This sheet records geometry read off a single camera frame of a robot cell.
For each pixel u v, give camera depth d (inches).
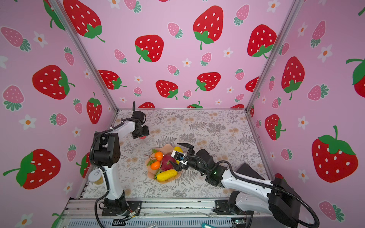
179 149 34.7
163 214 28.7
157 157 34.0
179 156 22.9
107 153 21.7
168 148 36.6
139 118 33.0
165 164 32.4
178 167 25.5
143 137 39.4
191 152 26.0
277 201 16.0
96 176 31.5
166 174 30.7
